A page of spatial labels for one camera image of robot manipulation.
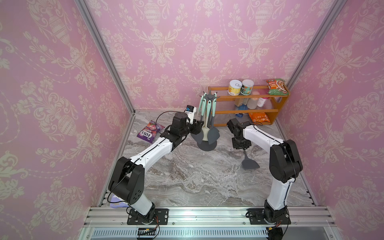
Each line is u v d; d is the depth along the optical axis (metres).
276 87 0.90
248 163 0.92
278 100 1.16
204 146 1.00
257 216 0.73
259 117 1.12
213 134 0.91
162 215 0.74
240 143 0.80
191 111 0.73
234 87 0.87
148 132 1.03
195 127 0.74
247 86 0.87
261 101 0.98
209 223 1.94
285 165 0.50
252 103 1.00
